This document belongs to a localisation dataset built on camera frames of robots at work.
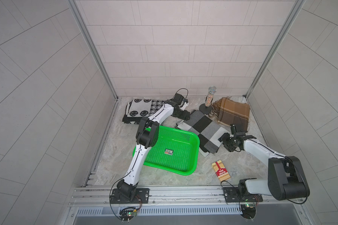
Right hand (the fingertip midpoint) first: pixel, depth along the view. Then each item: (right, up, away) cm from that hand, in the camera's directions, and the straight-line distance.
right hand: (218, 139), depth 91 cm
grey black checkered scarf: (-5, +5, +5) cm, 9 cm away
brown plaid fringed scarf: (+10, +17, +14) cm, 25 cm away
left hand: (-20, +15, +13) cm, 28 cm away
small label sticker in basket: (-32, -7, -4) cm, 33 cm away
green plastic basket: (-28, -6, -4) cm, 29 cm away
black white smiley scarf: (-57, +20, +13) cm, 62 cm away
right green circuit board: (+8, -30, -22) cm, 38 cm away
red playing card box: (-3, -15, -13) cm, 20 cm away
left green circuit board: (-51, -29, -26) cm, 64 cm away
